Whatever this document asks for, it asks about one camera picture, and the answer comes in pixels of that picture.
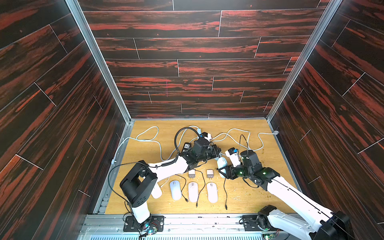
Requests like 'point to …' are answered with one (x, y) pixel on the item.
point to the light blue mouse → (221, 162)
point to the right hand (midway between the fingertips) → (224, 166)
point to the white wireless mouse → (156, 192)
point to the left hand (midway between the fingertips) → (223, 150)
